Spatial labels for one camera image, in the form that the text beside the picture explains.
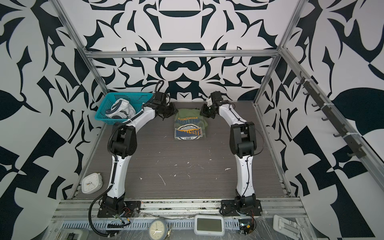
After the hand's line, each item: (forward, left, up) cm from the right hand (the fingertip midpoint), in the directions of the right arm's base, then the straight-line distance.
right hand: (200, 110), depth 101 cm
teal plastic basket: (+16, +48, -5) cm, 51 cm away
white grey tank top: (0, +51, +2) cm, 51 cm away
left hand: (+3, +15, 0) cm, 15 cm away
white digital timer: (-62, -2, -8) cm, 62 cm away
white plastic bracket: (-63, -38, -10) cm, 74 cm away
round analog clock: (-63, +21, -6) cm, 67 cm away
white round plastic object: (-43, +58, -7) cm, 73 cm away
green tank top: (-8, +7, -6) cm, 12 cm away
